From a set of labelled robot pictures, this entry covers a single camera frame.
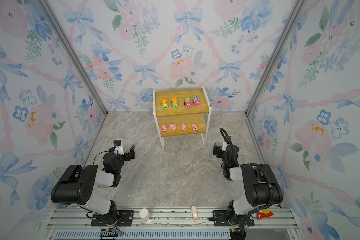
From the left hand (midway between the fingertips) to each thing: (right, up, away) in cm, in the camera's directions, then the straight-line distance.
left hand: (126, 144), depth 91 cm
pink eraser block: (+40, -32, -18) cm, 54 cm away
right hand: (+60, 0, +3) cm, 60 cm away
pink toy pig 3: (+35, +10, -3) cm, 37 cm away
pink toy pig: (+23, +10, -3) cm, 26 cm away
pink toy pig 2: (+29, +10, -3) cm, 31 cm away
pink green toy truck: (+37, +22, -15) cm, 46 cm away
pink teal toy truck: (+41, +23, -14) cm, 50 cm away
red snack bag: (+76, -32, -17) cm, 84 cm away
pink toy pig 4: (+41, +10, -3) cm, 43 cm away
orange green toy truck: (+30, +23, -15) cm, 41 cm away
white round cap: (+17, -30, -22) cm, 41 cm away
